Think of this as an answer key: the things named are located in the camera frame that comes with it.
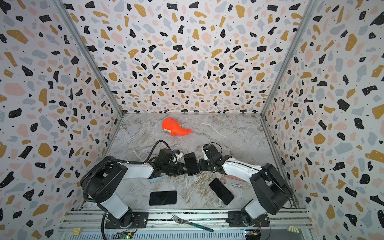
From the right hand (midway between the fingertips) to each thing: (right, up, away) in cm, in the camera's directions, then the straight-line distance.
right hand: (197, 163), depth 88 cm
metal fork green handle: (-8, -25, -14) cm, 30 cm away
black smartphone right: (+14, -14, -5) cm, 21 cm away
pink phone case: (+21, -8, 0) cm, 23 cm away
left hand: (-5, -4, -1) cm, 6 cm away
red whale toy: (-18, +23, +20) cm, 35 cm away
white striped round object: (+47, -28, -16) cm, 57 cm away
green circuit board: (-34, -30, -18) cm, 48 cm away
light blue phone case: (-25, -10, 0) cm, 27 cm away
